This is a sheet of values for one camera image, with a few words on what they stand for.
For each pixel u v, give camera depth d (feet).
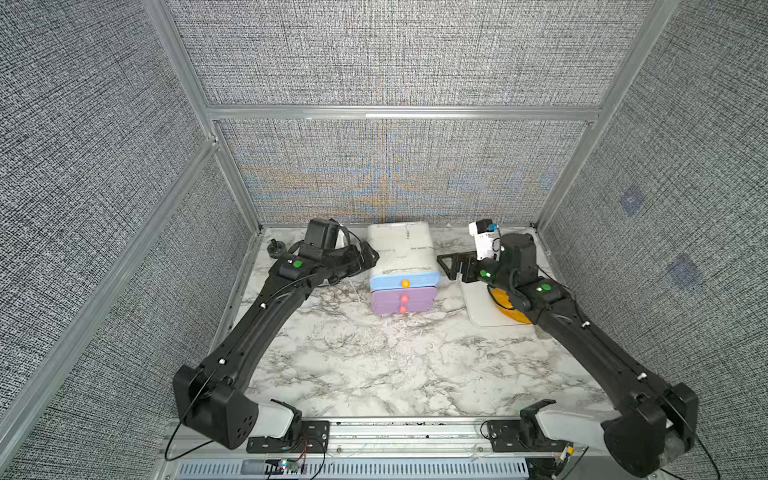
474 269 2.18
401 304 2.99
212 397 1.26
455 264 2.19
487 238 2.19
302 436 2.36
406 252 2.84
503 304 2.11
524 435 2.19
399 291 2.81
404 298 2.81
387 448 2.39
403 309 3.03
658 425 1.26
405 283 2.66
